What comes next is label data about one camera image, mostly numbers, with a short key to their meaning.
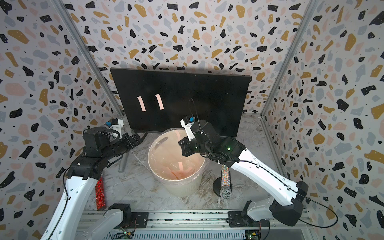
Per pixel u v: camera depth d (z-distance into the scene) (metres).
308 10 0.73
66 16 0.72
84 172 0.44
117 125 0.61
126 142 0.59
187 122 0.55
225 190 0.63
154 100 0.73
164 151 0.75
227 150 0.43
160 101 0.72
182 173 0.80
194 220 0.76
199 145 0.52
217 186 0.85
